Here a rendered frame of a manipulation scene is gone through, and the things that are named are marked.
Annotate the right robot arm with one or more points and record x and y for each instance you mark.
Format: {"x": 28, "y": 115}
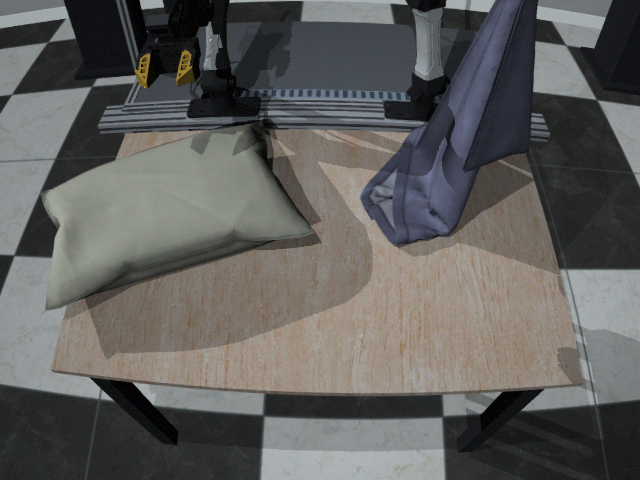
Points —
{"x": 216, "y": 76}

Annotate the grey slotted metal crossbar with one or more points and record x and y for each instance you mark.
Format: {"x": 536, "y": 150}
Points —
{"x": 309, "y": 117}

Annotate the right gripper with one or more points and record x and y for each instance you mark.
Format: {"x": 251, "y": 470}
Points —
{"x": 166, "y": 59}

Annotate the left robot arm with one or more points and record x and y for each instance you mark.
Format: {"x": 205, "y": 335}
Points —
{"x": 428, "y": 80}

